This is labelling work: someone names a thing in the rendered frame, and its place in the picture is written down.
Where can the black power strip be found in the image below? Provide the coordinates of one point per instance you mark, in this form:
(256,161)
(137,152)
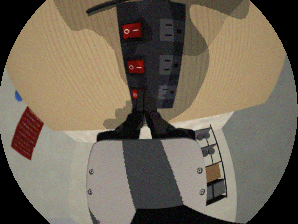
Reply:
(152,39)

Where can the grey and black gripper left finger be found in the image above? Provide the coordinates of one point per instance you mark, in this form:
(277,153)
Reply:
(133,124)

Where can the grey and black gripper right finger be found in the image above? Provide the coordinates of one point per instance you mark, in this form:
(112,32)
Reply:
(160,128)

